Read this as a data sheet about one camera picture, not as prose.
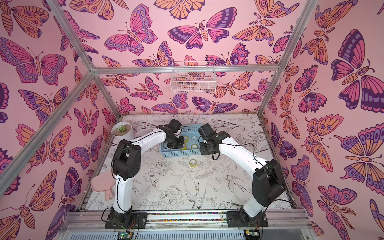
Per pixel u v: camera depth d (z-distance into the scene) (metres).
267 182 0.43
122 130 0.97
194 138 1.03
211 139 0.60
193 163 0.93
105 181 0.88
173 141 0.83
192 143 1.03
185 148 0.95
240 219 0.73
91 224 0.73
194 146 1.00
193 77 0.95
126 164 0.55
